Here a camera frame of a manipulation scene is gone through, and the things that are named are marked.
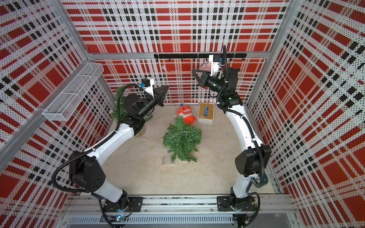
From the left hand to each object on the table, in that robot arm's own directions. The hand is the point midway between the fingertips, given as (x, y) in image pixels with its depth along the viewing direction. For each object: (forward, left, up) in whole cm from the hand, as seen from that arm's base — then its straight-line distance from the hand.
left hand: (170, 86), depth 71 cm
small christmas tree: (-1, +29, -14) cm, 32 cm away
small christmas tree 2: (-22, -6, -17) cm, 28 cm away
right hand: (+2, -12, +8) cm, 14 cm away
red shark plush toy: (+13, -7, -35) cm, 38 cm away
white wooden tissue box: (+19, -22, -41) cm, 50 cm away
